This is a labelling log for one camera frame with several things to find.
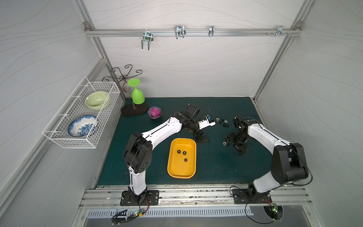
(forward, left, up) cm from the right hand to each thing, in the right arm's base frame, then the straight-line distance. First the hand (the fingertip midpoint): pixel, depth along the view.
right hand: (230, 145), depth 87 cm
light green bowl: (+7, +75, +31) cm, 82 cm away
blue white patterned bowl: (-8, +75, +29) cm, 81 cm away
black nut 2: (-3, +33, -4) cm, 33 cm away
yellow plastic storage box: (-7, +31, -5) cm, 32 cm away
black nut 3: (-4, +29, -4) cm, 30 cm away
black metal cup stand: (+29, +73, -2) cm, 78 cm away
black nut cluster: (+20, 0, -5) cm, 21 cm away
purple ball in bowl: (+24, +53, +2) cm, 58 cm away
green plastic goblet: (+23, +61, +18) cm, 68 cm away
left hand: (+1, +16, +11) cm, 19 cm away
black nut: (-9, +28, -4) cm, 30 cm away
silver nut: (+4, +3, -4) cm, 6 cm away
